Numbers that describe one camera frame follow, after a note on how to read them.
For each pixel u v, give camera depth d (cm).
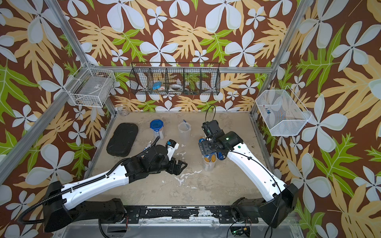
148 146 99
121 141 96
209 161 82
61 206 39
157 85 95
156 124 96
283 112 84
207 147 66
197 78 98
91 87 84
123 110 122
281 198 37
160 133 98
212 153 66
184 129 93
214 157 82
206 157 83
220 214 74
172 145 65
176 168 64
